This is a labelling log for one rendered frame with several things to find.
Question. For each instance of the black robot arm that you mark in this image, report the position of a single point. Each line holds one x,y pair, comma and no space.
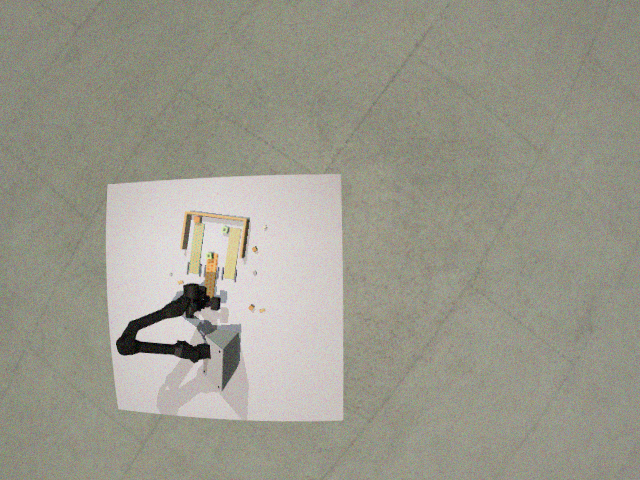
127,345

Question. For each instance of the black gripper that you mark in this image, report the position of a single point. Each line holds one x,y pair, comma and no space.
214,303

